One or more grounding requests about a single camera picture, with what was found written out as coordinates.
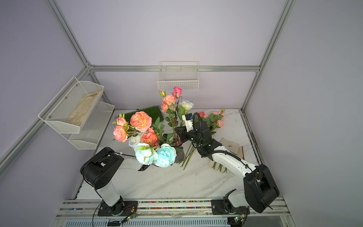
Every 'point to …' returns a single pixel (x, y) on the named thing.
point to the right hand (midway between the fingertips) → (177, 130)
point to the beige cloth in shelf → (77, 116)
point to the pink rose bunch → (215, 119)
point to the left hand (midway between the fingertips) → (180, 145)
